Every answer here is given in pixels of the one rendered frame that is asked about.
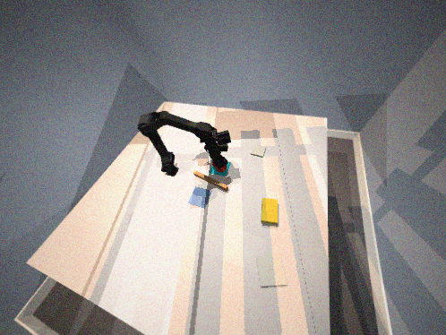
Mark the yellow rectangular block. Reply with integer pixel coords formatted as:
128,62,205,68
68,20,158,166
261,198,278,224

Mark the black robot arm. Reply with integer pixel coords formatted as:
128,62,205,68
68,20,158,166
138,111,231,176

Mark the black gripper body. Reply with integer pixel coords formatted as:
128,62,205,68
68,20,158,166
204,145,228,168

